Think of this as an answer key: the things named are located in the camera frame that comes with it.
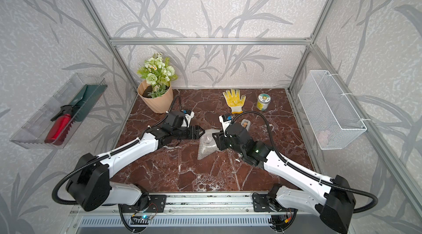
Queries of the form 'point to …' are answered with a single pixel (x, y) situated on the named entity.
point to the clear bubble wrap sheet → (207, 144)
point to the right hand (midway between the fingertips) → (216, 132)
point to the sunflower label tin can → (262, 101)
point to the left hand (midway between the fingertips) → (200, 132)
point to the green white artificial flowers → (157, 73)
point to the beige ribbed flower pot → (160, 105)
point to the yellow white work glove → (234, 100)
